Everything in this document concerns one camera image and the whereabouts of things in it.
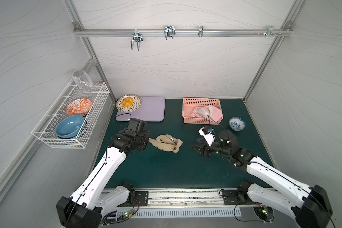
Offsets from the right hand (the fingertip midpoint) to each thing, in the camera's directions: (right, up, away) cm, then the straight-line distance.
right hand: (194, 142), depth 75 cm
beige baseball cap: (-16, -2, +9) cm, 18 cm away
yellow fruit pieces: (-50, +24, +39) cm, 68 cm away
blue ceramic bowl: (-58, +10, -13) cm, 60 cm away
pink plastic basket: (+1, +22, +40) cm, 45 cm away
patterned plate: (-43, +23, +40) cm, 63 cm away
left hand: (-24, +4, +1) cm, 24 cm away
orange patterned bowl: (-60, +19, -4) cm, 63 cm away
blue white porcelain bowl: (+36, +7, +29) cm, 46 cm away
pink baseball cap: (+14, +16, +29) cm, 37 cm away
